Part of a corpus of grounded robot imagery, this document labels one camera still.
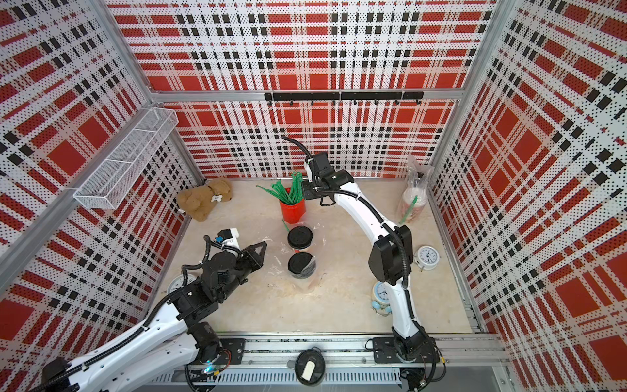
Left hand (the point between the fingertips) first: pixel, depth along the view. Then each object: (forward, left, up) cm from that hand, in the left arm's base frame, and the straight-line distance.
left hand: (271, 243), depth 76 cm
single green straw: (+19, -50, -8) cm, 54 cm away
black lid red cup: (+4, -8, -3) cm, 10 cm away
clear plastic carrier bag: (+27, -52, +2) cm, 58 cm away
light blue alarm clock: (-12, -36, -17) cm, 41 cm away
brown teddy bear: (+25, +36, -10) cm, 45 cm away
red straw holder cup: (+27, -4, -8) cm, 28 cm away
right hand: (+22, -12, +1) cm, 25 cm away
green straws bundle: (+54, 0, -22) cm, 59 cm away
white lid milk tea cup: (+21, -48, -4) cm, 53 cm away
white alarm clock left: (-7, +36, -16) cm, 40 cm away
